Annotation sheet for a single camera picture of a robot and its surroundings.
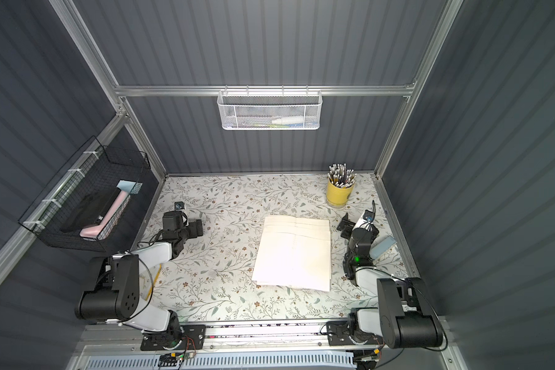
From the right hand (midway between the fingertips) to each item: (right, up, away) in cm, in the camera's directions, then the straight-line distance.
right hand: (359, 217), depth 87 cm
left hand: (-67, -3, +8) cm, 68 cm away
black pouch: (-87, +4, -19) cm, 89 cm away
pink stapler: (-82, -2, -23) cm, 85 cm away
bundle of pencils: (-5, +17, +7) cm, 19 cm away
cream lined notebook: (-24, -14, +5) cm, 29 cm away
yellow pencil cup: (-4, +8, +14) cm, 17 cm away
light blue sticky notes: (-85, +12, -6) cm, 86 cm away
